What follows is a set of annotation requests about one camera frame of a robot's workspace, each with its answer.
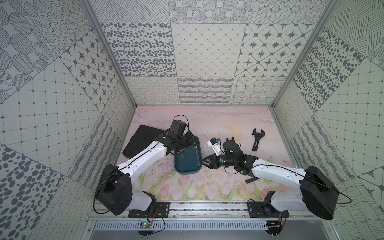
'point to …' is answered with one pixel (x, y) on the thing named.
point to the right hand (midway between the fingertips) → (203, 162)
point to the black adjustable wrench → (257, 136)
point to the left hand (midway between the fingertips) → (196, 136)
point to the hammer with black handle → (249, 180)
